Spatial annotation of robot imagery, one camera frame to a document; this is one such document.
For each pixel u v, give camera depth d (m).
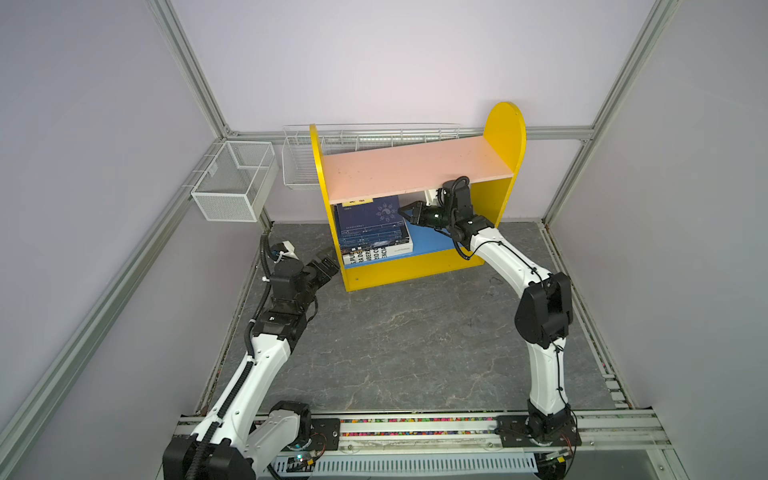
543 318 0.54
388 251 0.91
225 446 0.39
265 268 0.55
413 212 0.81
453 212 0.70
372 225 0.84
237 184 0.97
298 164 0.67
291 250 0.69
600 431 0.76
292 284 0.56
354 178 0.75
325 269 0.70
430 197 0.80
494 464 0.71
